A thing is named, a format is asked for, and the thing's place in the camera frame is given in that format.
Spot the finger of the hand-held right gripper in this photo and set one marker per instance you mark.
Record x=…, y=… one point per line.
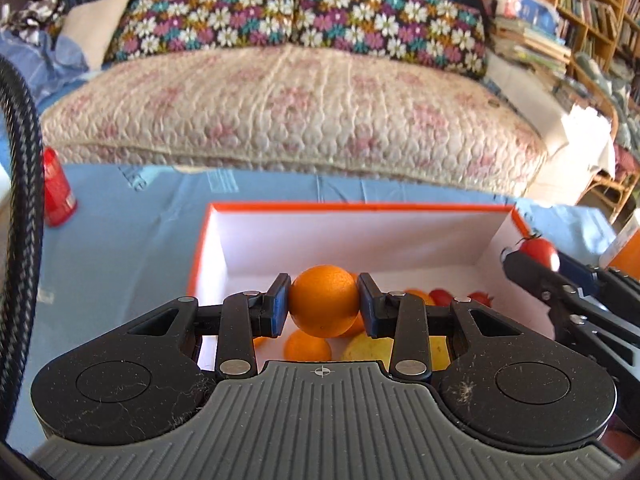
x=577, y=274
x=530, y=272

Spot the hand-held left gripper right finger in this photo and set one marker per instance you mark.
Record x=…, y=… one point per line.
x=367, y=310

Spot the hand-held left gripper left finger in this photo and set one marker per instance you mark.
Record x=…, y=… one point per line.
x=279, y=312

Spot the red tomato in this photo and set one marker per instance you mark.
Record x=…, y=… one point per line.
x=539, y=255
x=481, y=299
x=441, y=297

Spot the yellow lemon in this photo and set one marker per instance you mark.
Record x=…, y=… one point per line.
x=367, y=350

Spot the large orange with stem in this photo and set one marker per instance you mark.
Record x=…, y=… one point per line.
x=307, y=347

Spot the orange cardboard box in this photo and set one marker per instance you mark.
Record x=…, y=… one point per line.
x=350, y=235

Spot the small yellow-green lemon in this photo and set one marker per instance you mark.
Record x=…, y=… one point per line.
x=438, y=352

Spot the orange cylinder container white lid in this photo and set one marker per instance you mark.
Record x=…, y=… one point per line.
x=625, y=255

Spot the wicker chair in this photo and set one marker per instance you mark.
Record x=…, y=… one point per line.
x=602, y=180

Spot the white side table cloth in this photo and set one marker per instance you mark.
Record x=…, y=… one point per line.
x=565, y=160

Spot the blue tablecloth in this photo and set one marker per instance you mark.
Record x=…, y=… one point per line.
x=125, y=240

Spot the quilted floral sofa cover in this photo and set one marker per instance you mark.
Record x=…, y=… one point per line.
x=300, y=110

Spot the pile of books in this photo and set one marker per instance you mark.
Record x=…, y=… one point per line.
x=535, y=45

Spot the red drink can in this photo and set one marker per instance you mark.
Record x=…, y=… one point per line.
x=57, y=187

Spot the wooden bookshelf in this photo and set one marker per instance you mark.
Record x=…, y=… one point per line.
x=600, y=10

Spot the floral daisy cushion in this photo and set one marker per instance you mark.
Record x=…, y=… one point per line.
x=390, y=25
x=200, y=20

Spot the white pillow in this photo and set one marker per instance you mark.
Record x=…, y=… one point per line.
x=95, y=30

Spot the crumpled light blue cloth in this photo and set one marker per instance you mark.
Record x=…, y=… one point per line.
x=45, y=60

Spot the patterned clothes heap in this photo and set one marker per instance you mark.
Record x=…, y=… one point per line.
x=30, y=15

